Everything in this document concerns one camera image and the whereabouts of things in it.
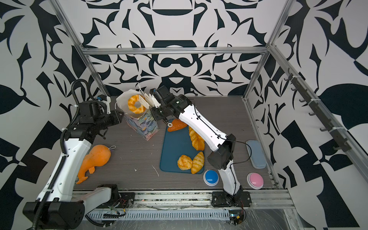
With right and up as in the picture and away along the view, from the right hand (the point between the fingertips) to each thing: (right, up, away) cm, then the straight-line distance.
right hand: (153, 112), depth 75 cm
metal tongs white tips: (-4, +7, +3) cm, 8 cm away
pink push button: (+54, -37, +4) cm, 66 cm away
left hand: (-16, +1, -1) cm, 17 cm away
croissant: (+24, -29, +8) cm, 38 cm away
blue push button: (+30, -36, +5) cm, 47 cm away
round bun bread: (+16, -28, +8) cm, 34 cm away
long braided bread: (+24, -18, +17) cm, 35 cm away
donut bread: (-12, +6, +3) cm, 14 cm away
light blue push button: (+60, -25, +15) cm, 67 cm away
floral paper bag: (-8, -6, +6) cm, 12 cm away
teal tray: (+10, -21, +20) cm, 30 cm away
